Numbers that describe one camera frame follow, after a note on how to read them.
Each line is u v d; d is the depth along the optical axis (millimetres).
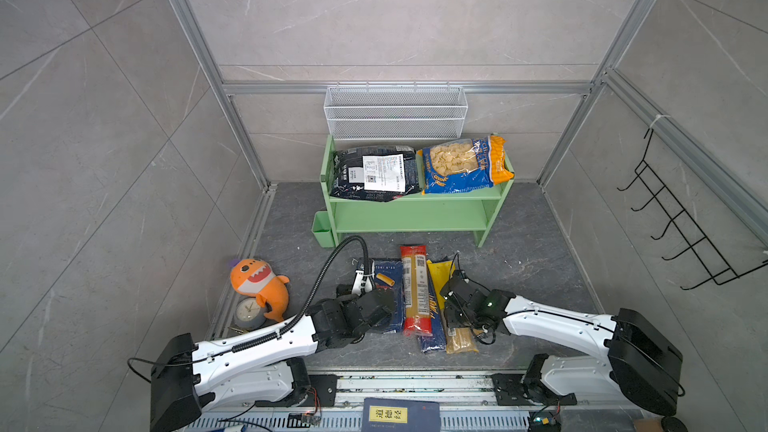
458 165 815
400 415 686
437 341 781
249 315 818
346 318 551
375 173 769
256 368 450
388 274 881
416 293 839
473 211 945
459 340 770
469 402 730
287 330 478
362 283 647
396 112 1009
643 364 407
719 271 588
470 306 638
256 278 842
